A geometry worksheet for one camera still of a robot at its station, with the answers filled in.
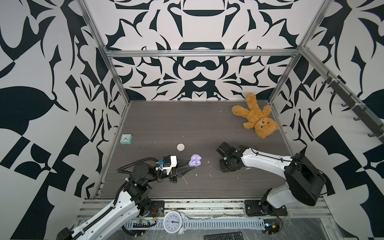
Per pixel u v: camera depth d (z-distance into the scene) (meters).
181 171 0.57
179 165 0.62
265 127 0.96
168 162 0.51
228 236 0.67
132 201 0.53
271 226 0.71
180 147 0.94
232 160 0.63
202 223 0.71
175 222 0.69
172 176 0.56
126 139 0.97
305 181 0.43
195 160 0.58
